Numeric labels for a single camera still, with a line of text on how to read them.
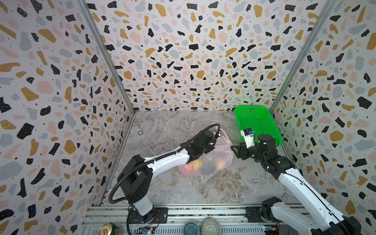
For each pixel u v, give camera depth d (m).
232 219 0.73
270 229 0.72
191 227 0.70
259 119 1.16
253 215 0.73
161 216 0.73
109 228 0.61
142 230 0.70
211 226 0.71
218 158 0.86
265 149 0.59
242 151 0.68
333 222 0.39
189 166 0.84
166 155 0.52
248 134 0.67
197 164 0.86
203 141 0.63
